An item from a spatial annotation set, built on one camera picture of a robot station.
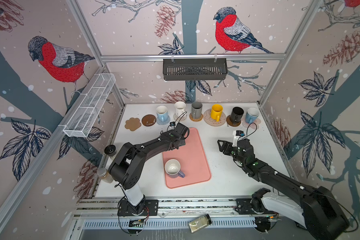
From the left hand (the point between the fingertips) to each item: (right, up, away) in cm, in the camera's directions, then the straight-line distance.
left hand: (180, 140), depth 92 cm
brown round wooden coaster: (+37, +10, +16) cm, 41 cm away
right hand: (+24, -1, -7) cm, 25 cm away
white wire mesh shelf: (-47, +15, -17) cm, 53 cm away
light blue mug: (-13, +17, +11) cm, 24 cm away
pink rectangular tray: (+8, -13, +1) cm, 15 cm away
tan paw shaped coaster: (-37, +9, +19) cm, 42 cm away
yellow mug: (+26, +18, +12) cm, 34 cm away
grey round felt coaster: (-13, +10, +15) cm, 22 cm away
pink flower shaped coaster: (+52, +8, +15) cm, 55 cm away
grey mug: (+12, +19, +13) cm, 26 cm away
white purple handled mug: (-4, -16, -6) cm, 18 cm away
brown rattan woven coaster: (+11, +12, +19) cm, 25 cm away
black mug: (+39, +16, +10) cm, 43 cm away
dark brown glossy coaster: (-24, +12, +19) cm, 33 cm away
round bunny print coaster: (+24, +10, +19) cm, 32 cm away
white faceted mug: (0, +22, +15) cm, 27 cm away
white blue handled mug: (+49, +16, +9) cm, 53 cm away
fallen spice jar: (+10, -33, -26) cm, 43 cm away
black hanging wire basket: (+11, +50, +15) cm, 53 cm away
